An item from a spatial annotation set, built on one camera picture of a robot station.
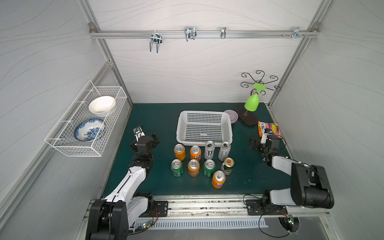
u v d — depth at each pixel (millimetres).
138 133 710
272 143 717
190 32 760
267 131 823
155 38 782
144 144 626
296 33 765
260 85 883
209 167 776
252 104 928
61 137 565
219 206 758
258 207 735
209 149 820
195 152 824
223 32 796
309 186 439
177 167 771
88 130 649
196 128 1143
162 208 733
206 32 783
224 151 807
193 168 781
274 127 1019
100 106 751
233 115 1098
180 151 838
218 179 731
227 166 781
